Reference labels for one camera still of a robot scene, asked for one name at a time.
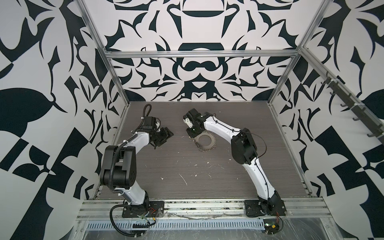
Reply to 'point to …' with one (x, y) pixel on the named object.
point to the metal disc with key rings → (205, 141)
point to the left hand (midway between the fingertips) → (170, 133)
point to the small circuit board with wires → (271, 226)
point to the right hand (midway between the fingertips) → (191, 132)
